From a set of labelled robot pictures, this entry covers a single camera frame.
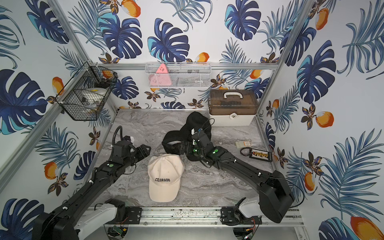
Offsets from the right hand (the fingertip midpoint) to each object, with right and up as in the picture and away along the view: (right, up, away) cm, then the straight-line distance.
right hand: (185, 146), depth 81 cm
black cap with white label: (-3, +4, +27) cm, 27 cm away
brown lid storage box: (+32, +24, +22) cm, 45 cm away
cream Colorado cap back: (-10, -13, -5) cm, 17 cm away
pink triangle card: (-15, +40, +8) cm, 43 cm away
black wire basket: (-53, +28, -2) cm, 60 cm away
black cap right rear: (+7, +14, +23) cm, 28 cm away
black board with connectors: (+47, -7, +13) cm, 49 cm away
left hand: (-21, -1, +1) cm, 21 cm away
